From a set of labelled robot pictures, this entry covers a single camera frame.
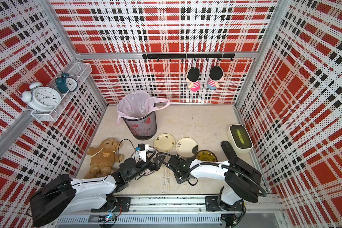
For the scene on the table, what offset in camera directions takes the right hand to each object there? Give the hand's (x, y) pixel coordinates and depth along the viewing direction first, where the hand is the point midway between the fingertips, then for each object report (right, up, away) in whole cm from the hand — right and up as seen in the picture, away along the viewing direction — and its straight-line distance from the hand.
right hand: (185, 176), depth 83 cm
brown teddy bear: (-49, +11, +1) cm, 51 cm away
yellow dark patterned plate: (+14, +10, +8) cm, 19 cm away
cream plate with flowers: (-14, +17, +14) cm, 26 cm away
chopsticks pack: (-11, -2, -1) cm, 12 cm away
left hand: (-13, +14, -3) cm, 20 cm away
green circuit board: (-39, -15, -14) cm, 44 cm away
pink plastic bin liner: (-32, +44, +11) cm, 56 cm away
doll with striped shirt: (+21, +64, +10) cm, 68 cm away
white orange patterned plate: (-25, +16, -19) cm, 35 cm away
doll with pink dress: (+6, +62, +13) cm, 64 cm away
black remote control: (+29, +13, +7) cm, 32 cm away
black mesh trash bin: (-26, +28, +5) cm, 39 cm away
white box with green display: (+36, +22, +10) cm, 43 cm away
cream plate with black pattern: (+1, +15, +12) cm, 19 cm away
